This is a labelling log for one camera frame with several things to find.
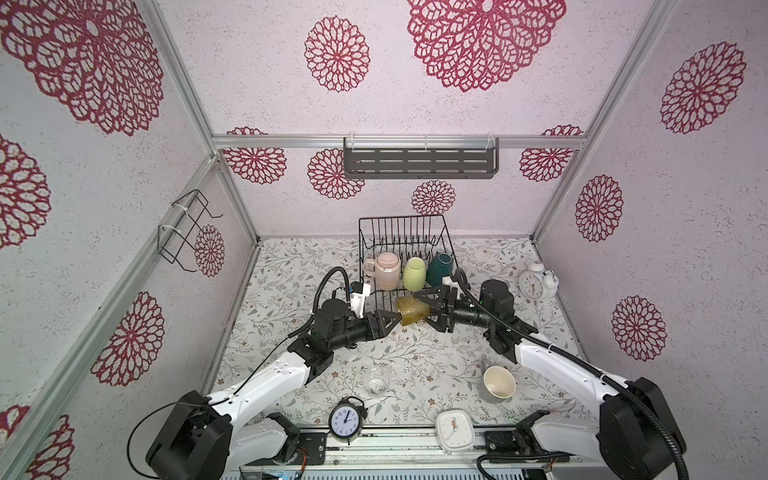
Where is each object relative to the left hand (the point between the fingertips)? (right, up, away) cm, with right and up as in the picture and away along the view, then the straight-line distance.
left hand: (395, 321), depth 77 cm
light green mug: (+7, +11, +19) cm, 23 cm away
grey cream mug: (+28, -18, +4) cm, 33 cm away
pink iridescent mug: (-2, +13, +17) cm, 21 cm away
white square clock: (+15, -27, -2) cm, 31 cm away
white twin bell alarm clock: (+46, +9, +19) cm, 51 cm away
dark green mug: (+15, +14, +20) cm, 28 cm away
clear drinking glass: (-5, -19, +8) cm, 21 cm away
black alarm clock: (-13, -25, -1) cm, 28 cm away
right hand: (+5, +6, -5) cm, 9 cm away
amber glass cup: (+4, +4, -6) cm, 8 cm away
